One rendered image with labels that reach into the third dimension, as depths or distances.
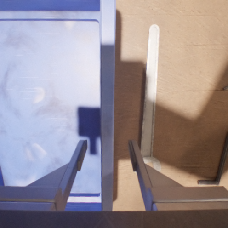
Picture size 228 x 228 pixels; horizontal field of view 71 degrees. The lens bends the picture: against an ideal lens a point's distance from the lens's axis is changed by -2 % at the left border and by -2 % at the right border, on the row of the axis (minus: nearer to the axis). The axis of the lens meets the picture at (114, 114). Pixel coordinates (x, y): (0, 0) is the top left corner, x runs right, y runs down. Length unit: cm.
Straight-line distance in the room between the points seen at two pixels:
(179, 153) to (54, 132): 20
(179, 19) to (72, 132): 22
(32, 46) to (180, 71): 21
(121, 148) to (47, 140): 12
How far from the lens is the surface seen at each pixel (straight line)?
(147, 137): 26
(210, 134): 30
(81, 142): 16
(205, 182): 33
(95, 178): 29
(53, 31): 25
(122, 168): 28
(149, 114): 25
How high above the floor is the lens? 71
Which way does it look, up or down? 75 degrees down
